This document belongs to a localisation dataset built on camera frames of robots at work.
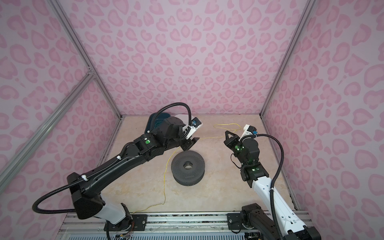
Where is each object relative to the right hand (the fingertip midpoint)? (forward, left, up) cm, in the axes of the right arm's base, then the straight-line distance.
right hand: (225, 130), depth 73 cm
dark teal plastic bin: (+28, +45, -26) cm, 59 cm away
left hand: (-3, +14, +4) cm, 15 cm away
